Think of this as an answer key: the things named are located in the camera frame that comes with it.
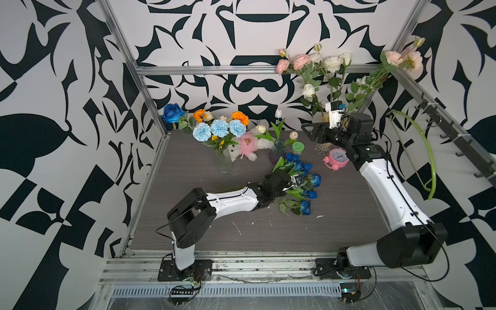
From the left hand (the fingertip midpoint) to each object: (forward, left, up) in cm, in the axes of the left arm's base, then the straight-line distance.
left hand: (277, 170), depth 87 cm
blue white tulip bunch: (+17, 0, +5) cm, 18 cm away
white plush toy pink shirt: (+21, +13, -7) cm, 26 cm away
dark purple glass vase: (+14, -3, -5) cm, 15 cm away
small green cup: (+20, -15, -9) cm, 26 cm away
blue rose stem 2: (-7, -15, -9) cm, 19 cm away
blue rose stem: (-13, -10, -10) cm, 19 cm away
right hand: (+7, -11, +22) cm, 26 cm away
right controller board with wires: (-44, -22, -14) cm, 51 cm away
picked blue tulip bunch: (-3, -14, -5) cm, 15 cm away
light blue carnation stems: (+3, +23, +22) cm, 32 cm away
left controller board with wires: (-42, +40, -18) cm, 61 cm away
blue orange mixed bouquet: (+16, +32, +19) cm, 40 cm away
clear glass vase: (+12, +24, -4) cm, 27 cm away
